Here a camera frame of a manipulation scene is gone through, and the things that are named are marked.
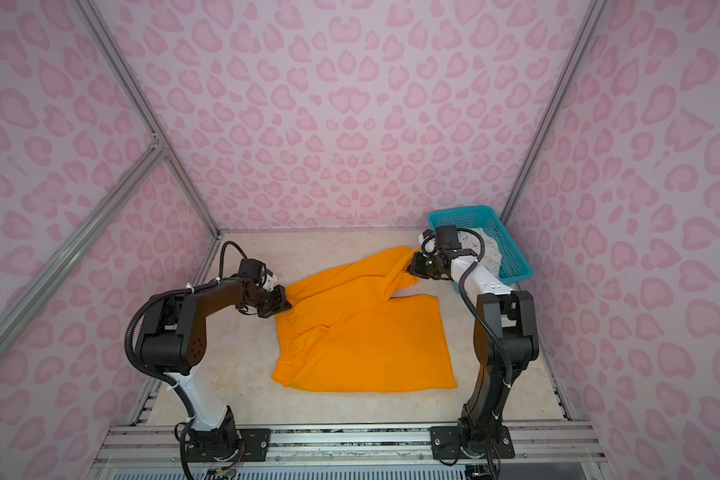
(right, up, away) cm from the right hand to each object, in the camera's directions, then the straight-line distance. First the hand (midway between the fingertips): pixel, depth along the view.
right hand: (411, 263), depth 93 cm
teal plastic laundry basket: (+35, -1, +6) cm, 36 cm away
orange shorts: (-21, -20, -3) cm, 30 cm away
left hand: (-38, -12, +4) cm, 40 cm away
